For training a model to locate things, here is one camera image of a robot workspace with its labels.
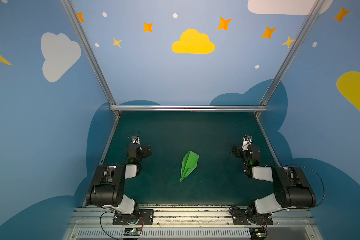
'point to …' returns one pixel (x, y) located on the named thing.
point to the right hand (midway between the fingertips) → (242, 142)
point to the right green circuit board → (257, 233)
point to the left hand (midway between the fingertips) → (142, 145)
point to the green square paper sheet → (189, 164)
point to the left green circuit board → (132, 231)
